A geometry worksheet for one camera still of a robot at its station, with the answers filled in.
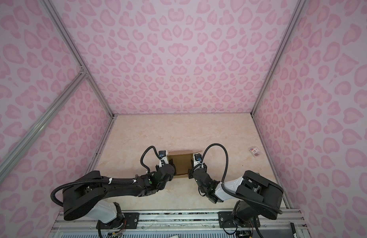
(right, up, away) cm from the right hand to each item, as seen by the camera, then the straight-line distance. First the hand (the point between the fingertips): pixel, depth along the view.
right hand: (190, 160), depth 85 cm
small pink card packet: (+41, +3, +10) cm, 42 cm away
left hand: (-9, +1, -1) cm, 9 cm away
